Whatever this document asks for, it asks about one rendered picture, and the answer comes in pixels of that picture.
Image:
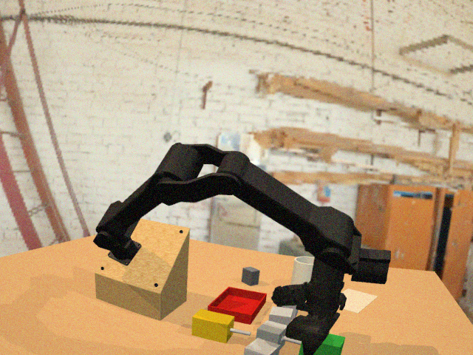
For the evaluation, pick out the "beige open cylinder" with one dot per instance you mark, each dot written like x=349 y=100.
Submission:
x=302 y=270

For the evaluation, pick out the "green block with grey pin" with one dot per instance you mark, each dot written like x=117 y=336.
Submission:
x=332 y=345

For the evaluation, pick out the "red tray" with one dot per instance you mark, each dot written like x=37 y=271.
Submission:
x=241 y=304

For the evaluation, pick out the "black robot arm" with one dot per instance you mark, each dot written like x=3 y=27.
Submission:
x=328 y=234

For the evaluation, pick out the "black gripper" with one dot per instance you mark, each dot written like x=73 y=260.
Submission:
x=323 y=301

